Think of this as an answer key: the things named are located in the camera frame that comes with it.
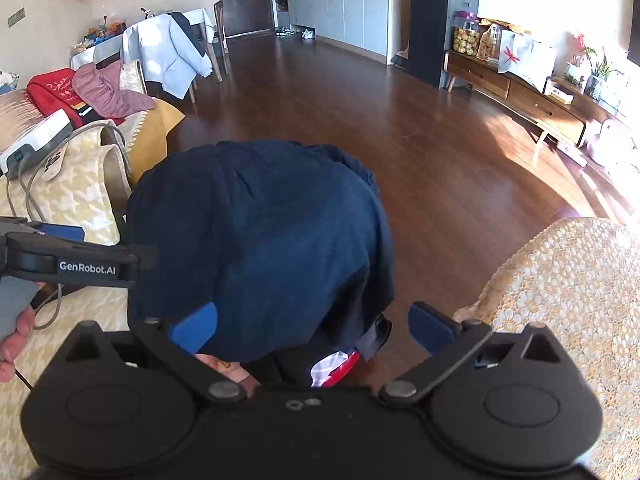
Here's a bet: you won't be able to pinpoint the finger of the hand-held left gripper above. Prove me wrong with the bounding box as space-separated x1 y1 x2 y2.
0 217 86 248
0 241 160 289

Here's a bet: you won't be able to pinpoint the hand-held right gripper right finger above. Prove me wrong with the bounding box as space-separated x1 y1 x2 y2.
379 301 558 405

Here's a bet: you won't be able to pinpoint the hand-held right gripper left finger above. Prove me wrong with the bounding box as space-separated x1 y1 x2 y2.
65 302 248 404

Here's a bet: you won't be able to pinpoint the navy blue t-shirt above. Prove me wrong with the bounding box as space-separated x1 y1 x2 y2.
125 140 396 391

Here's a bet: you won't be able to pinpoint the person's left hand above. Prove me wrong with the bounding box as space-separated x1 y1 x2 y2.
0 305 37 383

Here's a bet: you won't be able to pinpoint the yellow houndstooth sofa cover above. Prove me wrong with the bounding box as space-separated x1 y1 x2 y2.
0 120 146 480

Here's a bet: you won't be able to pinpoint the pink cloth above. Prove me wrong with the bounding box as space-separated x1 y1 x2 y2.
195 352 261 393

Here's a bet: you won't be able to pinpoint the white device box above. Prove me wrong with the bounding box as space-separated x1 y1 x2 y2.
0 108 76 178

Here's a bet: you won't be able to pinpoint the red white cloth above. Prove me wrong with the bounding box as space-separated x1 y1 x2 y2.
310 350 361 388

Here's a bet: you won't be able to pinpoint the mustard yellow sofa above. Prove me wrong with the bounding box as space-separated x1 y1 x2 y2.
125 97 187 188

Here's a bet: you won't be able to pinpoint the beige lace sofa cover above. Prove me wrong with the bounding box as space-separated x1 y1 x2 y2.
452 217 640 480

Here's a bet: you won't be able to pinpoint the red bag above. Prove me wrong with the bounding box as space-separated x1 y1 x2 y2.
26 67 126 128

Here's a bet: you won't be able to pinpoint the pink garment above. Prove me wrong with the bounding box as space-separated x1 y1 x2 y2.
72 60 157 121

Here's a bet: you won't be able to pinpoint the white jacket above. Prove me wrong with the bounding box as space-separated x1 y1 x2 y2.
121 12 213 101

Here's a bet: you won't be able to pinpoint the wooden TV console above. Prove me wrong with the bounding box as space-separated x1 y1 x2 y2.
444 50 640 150

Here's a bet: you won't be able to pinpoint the dining table with white cloth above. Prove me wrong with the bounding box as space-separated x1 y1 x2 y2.
70 7 218 71

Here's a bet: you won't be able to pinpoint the wooden dining chair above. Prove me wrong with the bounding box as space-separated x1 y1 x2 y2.
212 0 232 73

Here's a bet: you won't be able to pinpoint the small white box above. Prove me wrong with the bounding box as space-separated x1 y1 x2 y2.
544 77 575 105

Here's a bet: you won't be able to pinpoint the white paper bag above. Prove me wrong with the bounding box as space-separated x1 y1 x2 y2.
497 29 557 92

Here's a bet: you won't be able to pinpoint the clear cookie jar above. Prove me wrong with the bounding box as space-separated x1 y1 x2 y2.
452 10 482 57

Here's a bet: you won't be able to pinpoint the snack bag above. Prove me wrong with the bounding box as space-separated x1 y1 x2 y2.
477 22 503 61

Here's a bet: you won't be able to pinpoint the black cabinet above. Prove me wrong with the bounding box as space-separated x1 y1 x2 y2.
409 0 480 90

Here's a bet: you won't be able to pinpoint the flowering plant in patterned vase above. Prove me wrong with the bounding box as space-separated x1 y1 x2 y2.
565 32 616 101

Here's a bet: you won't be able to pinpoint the grey cabinets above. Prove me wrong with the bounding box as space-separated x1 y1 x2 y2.
285 0 396 65

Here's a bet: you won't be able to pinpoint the grey cable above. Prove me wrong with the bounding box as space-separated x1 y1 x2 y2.
5 120 133 331

